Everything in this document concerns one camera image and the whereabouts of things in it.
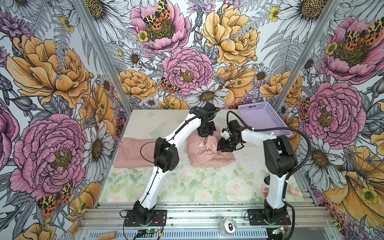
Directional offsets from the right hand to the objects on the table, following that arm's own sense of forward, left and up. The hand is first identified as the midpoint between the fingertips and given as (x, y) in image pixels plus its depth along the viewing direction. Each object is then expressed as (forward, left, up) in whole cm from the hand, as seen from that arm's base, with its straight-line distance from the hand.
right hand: (219, 152), depth 95 cm
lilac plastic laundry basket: (+34, -37, -3) cm, 50 cm away
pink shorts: (-2, +11, +6) cm, 13 cm away
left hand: (+4, +6, +10) cm, 12 cm away
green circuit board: (-39, +36, -2) cm, 53 cm away
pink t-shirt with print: (+2, +53, -1) cm, 53 cm away
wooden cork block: (-41, +56, 0) cm, 69 cm away
